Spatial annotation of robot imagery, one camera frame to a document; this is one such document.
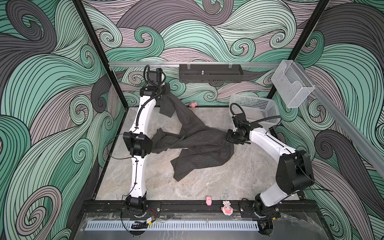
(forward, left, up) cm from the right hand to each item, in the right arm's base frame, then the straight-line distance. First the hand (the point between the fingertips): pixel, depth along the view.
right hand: (228, 138), depth 90 cm
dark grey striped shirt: (-3, +14, -6) cm, 16 cm away
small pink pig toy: (+36, +22, -7) cm, 42 cm away
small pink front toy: (-33, +14, -7) cm, 36 cm away
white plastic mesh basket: (+32, -36, -11) cm, 50 cm away
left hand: (+26, +38, +21) cm, 51 cm away
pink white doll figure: (-36, +5, -6) cm, 37 cm away
